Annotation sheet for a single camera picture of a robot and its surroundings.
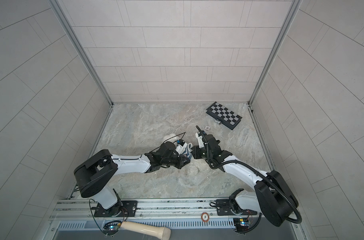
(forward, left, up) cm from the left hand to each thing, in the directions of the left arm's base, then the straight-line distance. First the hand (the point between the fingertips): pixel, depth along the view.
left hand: (193, 162), depth 81 cm
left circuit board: (-29, +36, -2) cm, 46 cm away
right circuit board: (-27, -22, -5) cm, 35 cm away
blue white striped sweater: (+4, +3, +5) cm, 7 cm away
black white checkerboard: (+34, -24, -3) cm, 42 cm away
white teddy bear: (+3, +11, +22) cm, 24 cm away
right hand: (+6, +2, +2) cm, 6 cm away
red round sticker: (-24, -5, -4) cm, 25 cm away
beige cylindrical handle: (-30, +15, -1) cm, 34 cm away
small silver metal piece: (+30, -18, -3) cm, 35 cm away
